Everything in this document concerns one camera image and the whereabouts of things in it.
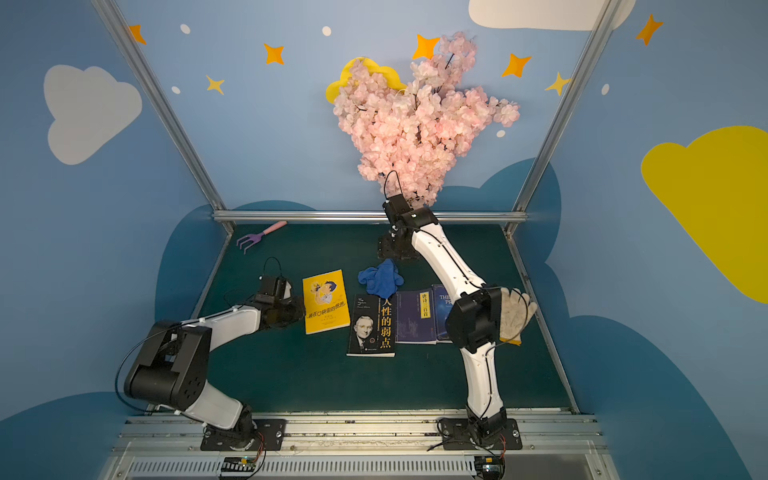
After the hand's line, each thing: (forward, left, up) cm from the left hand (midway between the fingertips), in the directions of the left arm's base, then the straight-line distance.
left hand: (307, 306), depth 96 cm
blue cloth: (+9, -24, +3) cm, 26 cm away
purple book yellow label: (-2, -35, -2) cm, 36 cm away
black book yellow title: (-6, -22, -2) cm, 23 cm away
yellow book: (+1, -6, -2) cm, 6 cm away
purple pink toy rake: (+29, +28, -1) cm, 40 cm away
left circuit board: (-42, +10, -5) cm, 43 cm away
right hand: (+11, -29, +16) cm, 35 cm away
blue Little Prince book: (+2, -45, -2) cm, 45 cm away
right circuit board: (-41, -53, -5) cm, 67 cm away
